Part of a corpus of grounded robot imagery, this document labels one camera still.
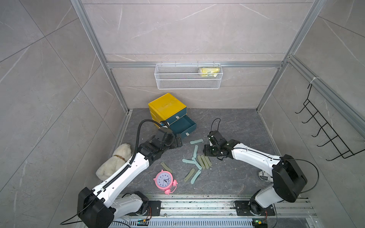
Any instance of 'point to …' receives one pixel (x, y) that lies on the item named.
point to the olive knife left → (166, 167)
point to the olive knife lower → (189, 175)
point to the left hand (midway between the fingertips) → (175, 136)
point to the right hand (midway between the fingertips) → (206, 151)
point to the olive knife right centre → (208, 160)
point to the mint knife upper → (192, 142)
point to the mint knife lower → (198, 172)
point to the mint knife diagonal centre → (197, 165)
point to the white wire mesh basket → (188, 76)
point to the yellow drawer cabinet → (164, 107)
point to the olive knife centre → (199, 158)
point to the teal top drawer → (177, 116)
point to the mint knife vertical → (195, 151)
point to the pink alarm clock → (164, 181)
